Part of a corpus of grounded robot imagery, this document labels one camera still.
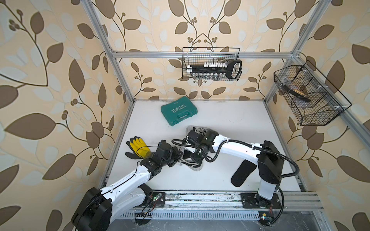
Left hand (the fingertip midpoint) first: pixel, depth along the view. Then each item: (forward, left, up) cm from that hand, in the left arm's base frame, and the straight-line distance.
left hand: (182, 150), depth 82 cm
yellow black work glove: (+4, +28, -8) cm, 29 cm away
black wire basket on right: (+17, -68, +26) cm, 75 cm away
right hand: (-3, -7, -3) cm, 8 cm away
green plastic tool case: (+35, +4, -5) cm, 36 cm away
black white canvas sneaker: (-5, -3, -1) cm, 7 cm away
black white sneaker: (+16, -12, -2) cm, 20 cm away
